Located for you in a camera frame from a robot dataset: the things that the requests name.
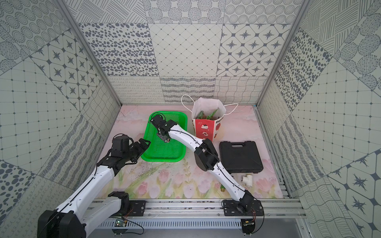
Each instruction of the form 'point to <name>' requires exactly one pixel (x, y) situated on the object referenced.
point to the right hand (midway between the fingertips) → (168, 131)
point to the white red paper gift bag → (205, 129)
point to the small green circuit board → (119, 223)
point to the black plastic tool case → (240, 157)
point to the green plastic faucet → (222, 188)
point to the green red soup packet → (201, 115)
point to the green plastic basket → (159, 151)
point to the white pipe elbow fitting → (248, 180)
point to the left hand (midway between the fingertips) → (145, 143)
